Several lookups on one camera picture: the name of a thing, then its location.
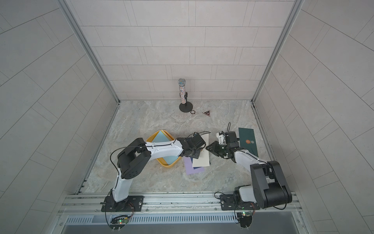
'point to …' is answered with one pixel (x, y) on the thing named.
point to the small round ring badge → (193, 111)
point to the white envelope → (203, 159)
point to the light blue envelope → (161, 137)
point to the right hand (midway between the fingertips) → (207, 147)
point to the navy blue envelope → (194, 167)
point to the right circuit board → (245, 219)
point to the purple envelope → (189, 168)
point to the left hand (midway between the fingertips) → (199, 153)
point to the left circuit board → (118, 222)
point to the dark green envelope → (247, 140)
